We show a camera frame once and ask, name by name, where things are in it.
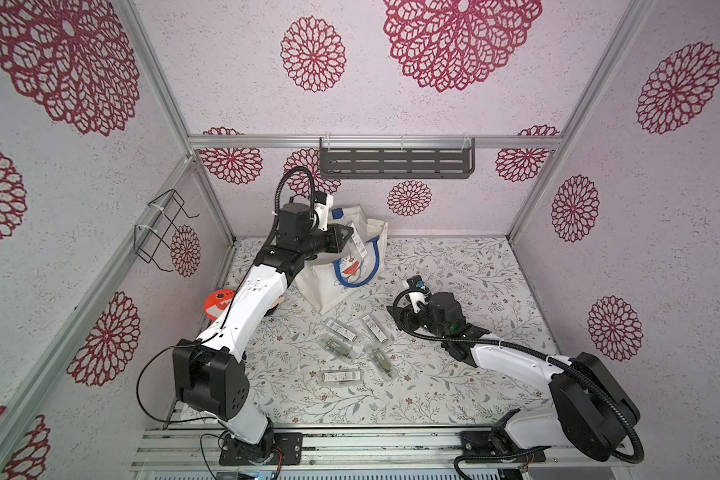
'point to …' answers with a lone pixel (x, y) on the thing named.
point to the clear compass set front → (341, 376)
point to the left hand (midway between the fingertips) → (349, 231)
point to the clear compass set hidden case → (372, 325)
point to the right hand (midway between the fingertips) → (397, 299)
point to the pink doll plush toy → (280, 299)
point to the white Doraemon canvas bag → (330, 280)
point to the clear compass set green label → (343, 349)
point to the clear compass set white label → (340, 329)
